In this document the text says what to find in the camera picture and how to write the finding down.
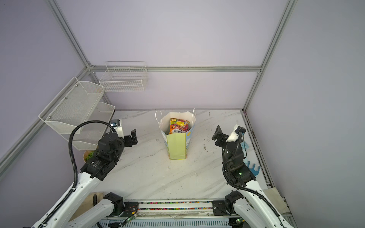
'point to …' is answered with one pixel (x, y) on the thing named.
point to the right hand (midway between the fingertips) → (222, 129)
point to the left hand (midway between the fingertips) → (125, 133)
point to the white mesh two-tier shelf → (79, 102)
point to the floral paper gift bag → (177, 143)
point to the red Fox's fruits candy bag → (178, 126)
